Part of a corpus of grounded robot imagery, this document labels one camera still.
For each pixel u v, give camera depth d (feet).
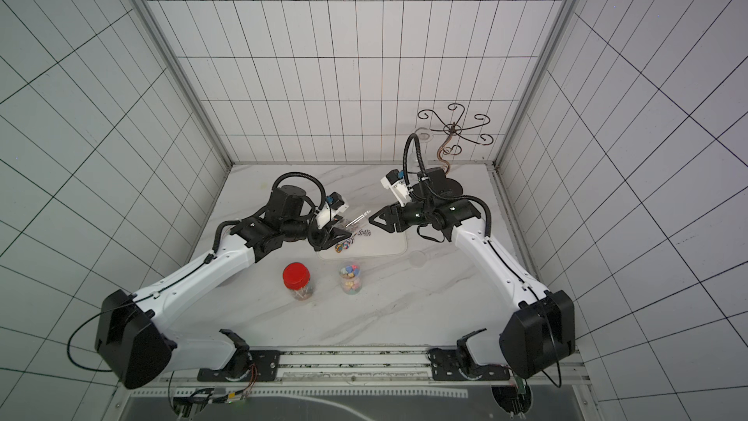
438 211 1.88
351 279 2.63
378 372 2.38
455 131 2.82
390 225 2.20
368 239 3.20
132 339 1.25
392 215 2.14
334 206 2.12
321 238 2.19
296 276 2.54
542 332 1.29
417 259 3.03
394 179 2.20
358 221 2.38
